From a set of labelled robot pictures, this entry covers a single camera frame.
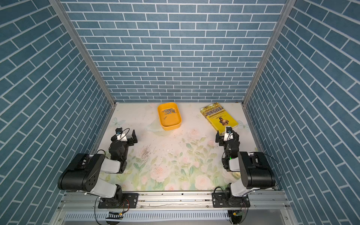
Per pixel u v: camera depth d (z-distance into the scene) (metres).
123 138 0.80
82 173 0.45
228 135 0.76
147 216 0.77
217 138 0.85
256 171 0.45
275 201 0.75
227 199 0.68
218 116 1.08
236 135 0.83
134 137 0.84
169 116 1.12
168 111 1.15
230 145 0.72
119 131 0.75
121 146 0.70
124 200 0.73
